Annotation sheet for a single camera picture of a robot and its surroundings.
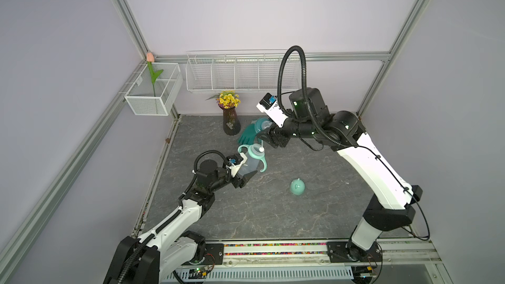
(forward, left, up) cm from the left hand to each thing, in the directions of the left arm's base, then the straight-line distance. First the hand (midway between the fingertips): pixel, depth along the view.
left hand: (249, 163), depth 78 cm
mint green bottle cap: (-5, -21, -14) cm, 25 cm away
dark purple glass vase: (+31, +9, -10) cm, 34 cm away
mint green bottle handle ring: (-3, -2, +10) cm, 10 cm away
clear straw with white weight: (0, -5, +10) cm, 11 cm away
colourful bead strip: (-28, -9, -19) cm, 35 cm away
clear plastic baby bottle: (-2, -1, +4) cm, 5 cm away
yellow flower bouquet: (+33, +9, +6) cm, 35 cm away
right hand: (+1, -6, +22) cm, 23 cm away
